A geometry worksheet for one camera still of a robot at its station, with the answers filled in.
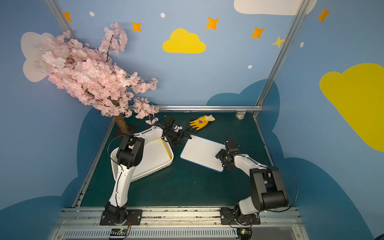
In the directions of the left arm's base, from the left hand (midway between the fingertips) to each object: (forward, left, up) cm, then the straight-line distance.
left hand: (190, 139), depth 100 cm
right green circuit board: (-51, -29, -7) cm, 59 cm away
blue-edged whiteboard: (-5, -9, -7) cm, 12 cm away
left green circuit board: (-52, +34, -7) cm, 63 cm away
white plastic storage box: (-15, +19, +25) cm, 35 cm away
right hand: (-12, -21, -3) cm, 24 cm away
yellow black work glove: (+18, -7, -3) cm, 20 cm away
